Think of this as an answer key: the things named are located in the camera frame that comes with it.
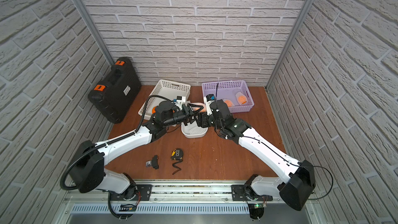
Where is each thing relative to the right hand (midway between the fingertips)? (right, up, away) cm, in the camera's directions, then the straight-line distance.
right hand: (202, 115), depth 75 cm
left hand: (+2, +3, -4) cm, 6 cm away
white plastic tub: (-11, -11, +19) cm, 24 cm away
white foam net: (-3, -11, +15) cm, 18 cm away
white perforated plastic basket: (-29, +17, +43) cm, 54 cm away
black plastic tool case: (-54, +10, +18) cm, 58 cm away
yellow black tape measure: (-14, -23, +8) cm, 28 cm away
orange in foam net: (+28, +9, +31) cm, 43 cm away
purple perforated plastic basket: (+19, +15, +43) cm, 50 cm away
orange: (-1, +6, -2) cm, 6 cm away
